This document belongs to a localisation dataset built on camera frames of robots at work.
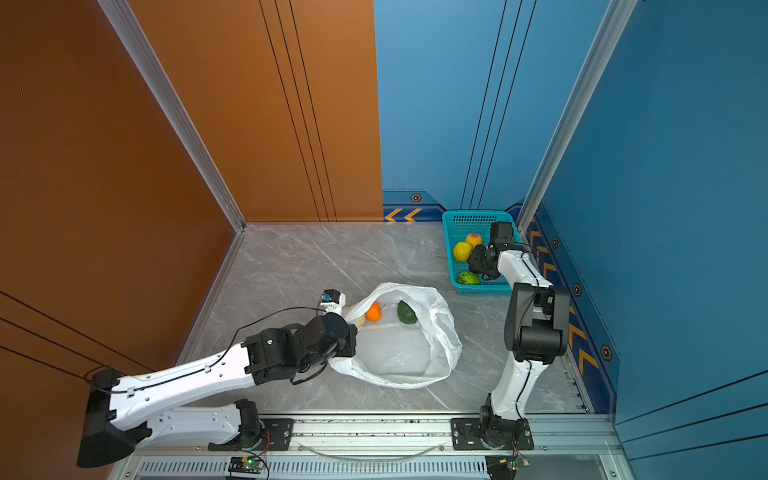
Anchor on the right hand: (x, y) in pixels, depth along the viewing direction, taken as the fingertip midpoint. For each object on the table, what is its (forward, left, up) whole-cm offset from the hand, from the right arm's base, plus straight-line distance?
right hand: (475, 260), depth 98 cm
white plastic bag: (-23, +24, -8) cm, 35 cm away
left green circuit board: (-54, +62, -9) cm, 83 cm away
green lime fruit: (-6, +3, -2) cm, 7 cm away
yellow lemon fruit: (+7, +3, -3) cm, 8 cm away
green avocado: (-18, +24, -3) cm, 30 cm away
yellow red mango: (+12, -2, -3) cm, 13 cm away
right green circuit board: (-55, +1, -9) cm, 56 cm away
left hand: (-29, +35, +10) cm, 46 cm away
